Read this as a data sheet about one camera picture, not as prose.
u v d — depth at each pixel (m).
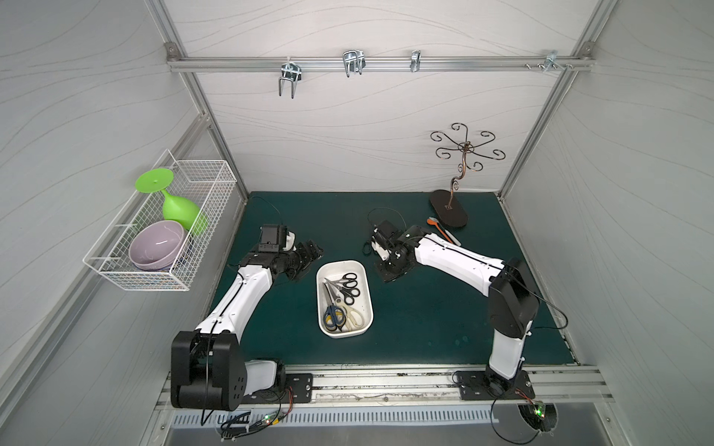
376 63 0.78
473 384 0.74
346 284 0.93
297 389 0.73
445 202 1.13
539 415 0.72
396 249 0.63
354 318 0.86
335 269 0.92
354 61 0.76
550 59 0.77
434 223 1.11
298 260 0.74
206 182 0.80
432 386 0.75
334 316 0.84
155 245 0.62
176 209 0.64
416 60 0.76
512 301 0.47
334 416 0.70
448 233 1.07
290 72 0.78
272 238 0.66
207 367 0.40
